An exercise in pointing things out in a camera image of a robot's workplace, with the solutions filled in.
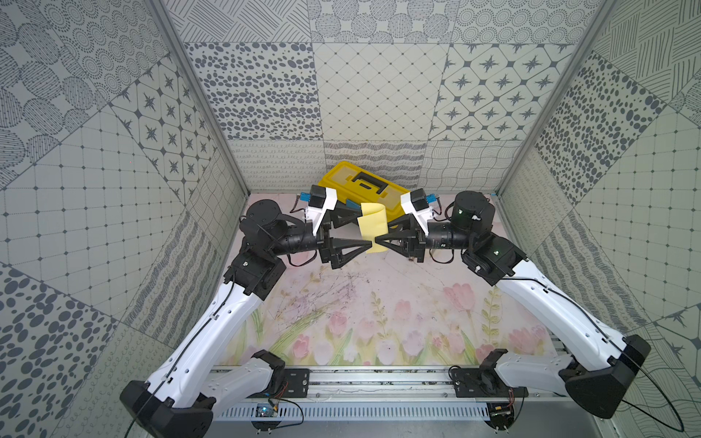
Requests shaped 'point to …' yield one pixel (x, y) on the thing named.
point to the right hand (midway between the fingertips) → (378, 236)
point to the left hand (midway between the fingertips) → (364, 222)
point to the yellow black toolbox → (358, 185)
